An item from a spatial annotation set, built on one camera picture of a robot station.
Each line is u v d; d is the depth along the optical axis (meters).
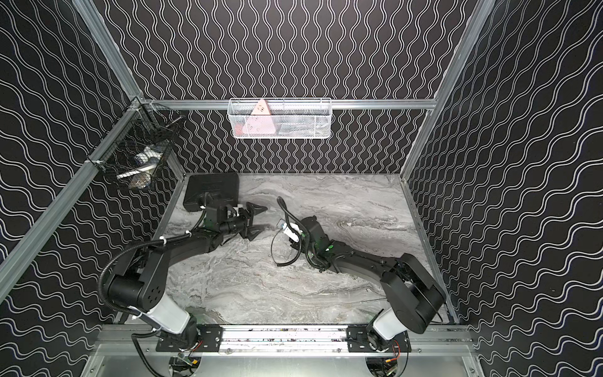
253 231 0.88
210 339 0.75
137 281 0.46
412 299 0.44
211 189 1.07
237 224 0.79
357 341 0.73
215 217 0.72
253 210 0.81
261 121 0.90
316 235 0.66
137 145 0.94
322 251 0.65
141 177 0.75
